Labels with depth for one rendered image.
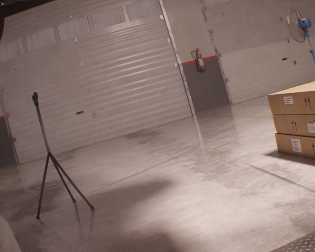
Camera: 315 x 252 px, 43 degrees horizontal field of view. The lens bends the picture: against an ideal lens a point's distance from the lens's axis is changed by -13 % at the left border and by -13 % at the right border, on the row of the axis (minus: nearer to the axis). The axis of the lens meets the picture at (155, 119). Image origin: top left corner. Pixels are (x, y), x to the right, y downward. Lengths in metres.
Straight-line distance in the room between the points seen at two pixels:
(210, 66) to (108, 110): 2.51
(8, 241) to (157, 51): 9.73
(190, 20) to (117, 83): 2.26
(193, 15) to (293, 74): 2.98
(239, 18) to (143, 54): 2.59
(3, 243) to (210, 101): 9.85
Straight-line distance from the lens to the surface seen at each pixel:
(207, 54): 10.41
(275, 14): 11.35
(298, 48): 11.47
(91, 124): 10.05
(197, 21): 10.50
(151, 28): 10.32
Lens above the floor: 0.66
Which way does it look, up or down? 3 degrees down
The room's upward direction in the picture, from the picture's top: 15 degrees counter-clockwise
